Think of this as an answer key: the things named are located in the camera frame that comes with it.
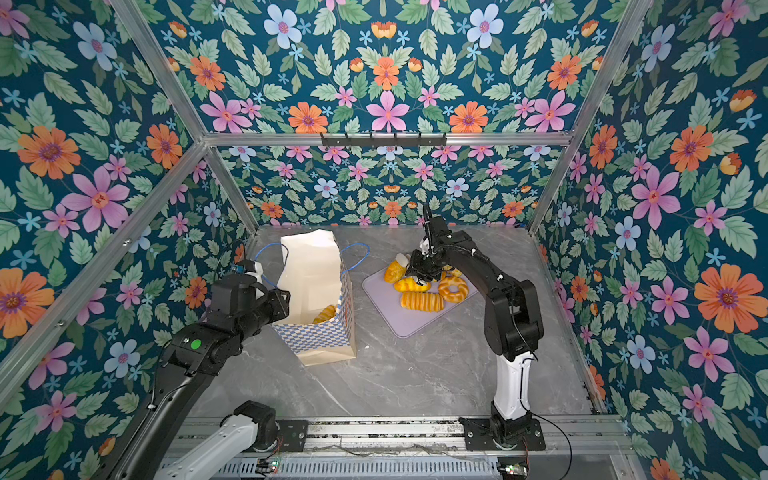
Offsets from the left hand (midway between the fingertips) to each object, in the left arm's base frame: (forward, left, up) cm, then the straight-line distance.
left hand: (289, 288), depth 70 cm
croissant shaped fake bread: (+6, -2, -25) cm, 26 cm away
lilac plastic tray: (+10, -22, -27) cm, 36 cm away
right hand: (+14, -30, -15) cm, 36 cm away
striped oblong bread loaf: (+7, -34, -23) cm, 42 cm away
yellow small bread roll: (+15, -30, -24) cm, 41 cm away
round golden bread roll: (+18, -25, -21) cm, 37 cm away
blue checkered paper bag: (-9, -8, -2) cm, 12 cm away
